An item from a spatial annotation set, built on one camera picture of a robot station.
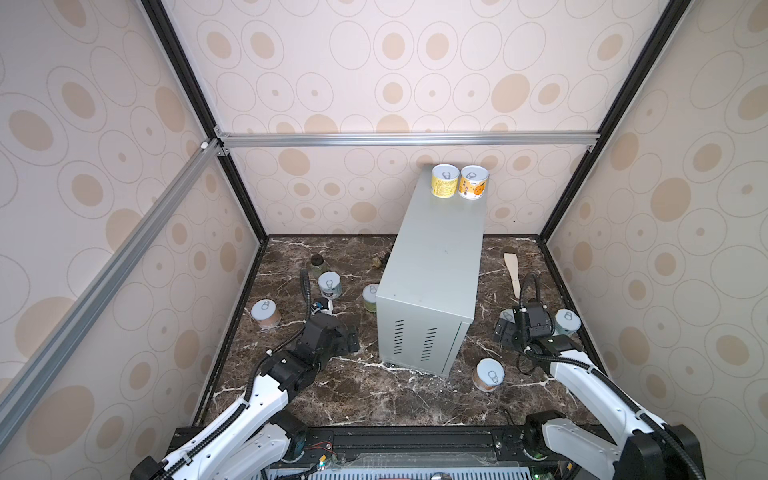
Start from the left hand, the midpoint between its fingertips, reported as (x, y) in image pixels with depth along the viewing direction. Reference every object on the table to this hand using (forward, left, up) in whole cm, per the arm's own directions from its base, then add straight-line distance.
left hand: (351, 327), depth 79 cm
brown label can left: (+9, +28, -9) cm, 31 cm away
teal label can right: (+7, -64, -9) cm, 65 cm away
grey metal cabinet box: (-4, -18, +20) cm, 27 cm away
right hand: (+2, -46, -8) cm, 47 cm away
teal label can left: (+20, +10, -9) cm, 24 cm away
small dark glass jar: (+27, +15, -5) cm, 32 cm away
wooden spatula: (+32, -55, -15) cm, 66 cm away
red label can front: (-10, -37, -8) cm, 39 cm away
